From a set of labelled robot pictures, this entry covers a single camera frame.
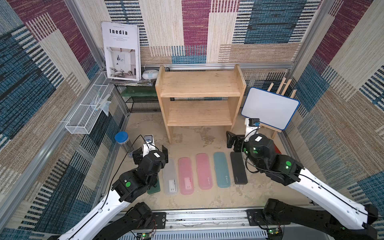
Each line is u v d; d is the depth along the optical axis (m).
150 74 0.85
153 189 0.85
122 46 0.77
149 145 0.56
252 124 0.54
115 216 0.45
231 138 0.58
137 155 0.60
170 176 0.90
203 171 0.89
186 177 0.87
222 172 0.90
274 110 0.93
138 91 0.99
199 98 1.18
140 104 1.19
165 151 0.64
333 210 0.41
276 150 0.97
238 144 0.58
